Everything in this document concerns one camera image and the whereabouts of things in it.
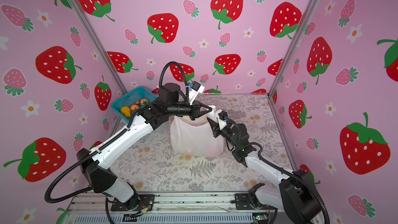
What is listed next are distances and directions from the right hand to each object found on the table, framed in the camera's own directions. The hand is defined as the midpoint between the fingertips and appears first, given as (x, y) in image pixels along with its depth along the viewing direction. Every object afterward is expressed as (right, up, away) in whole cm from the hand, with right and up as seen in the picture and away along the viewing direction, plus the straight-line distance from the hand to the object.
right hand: (210, 116), depth 76 cm
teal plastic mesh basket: (-57, +11, +34) cm, 68 cm away
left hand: (0, +4, -12) cm, 13 cm away
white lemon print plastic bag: (-8, -11, +2) cm, 14 cm away
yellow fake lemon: (-57, +2, +28) cm, 64 cm away
